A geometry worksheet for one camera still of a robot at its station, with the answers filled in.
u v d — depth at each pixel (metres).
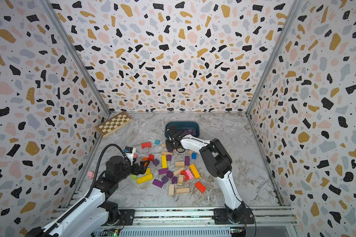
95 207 0.54
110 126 1.09
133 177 0.86
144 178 0.86
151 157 0.96
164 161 0.93
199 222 0.73
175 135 0.79
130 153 0.74
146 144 1.02
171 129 0.80
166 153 0.97
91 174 0.86
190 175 0.88
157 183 0.86
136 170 0.73
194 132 1.08
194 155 0.96
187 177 0.86
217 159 0.56
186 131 1.09
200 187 0.84
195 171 0.90
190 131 1.07
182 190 0.82
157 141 1.03
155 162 0.92
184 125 1.10
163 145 1.00
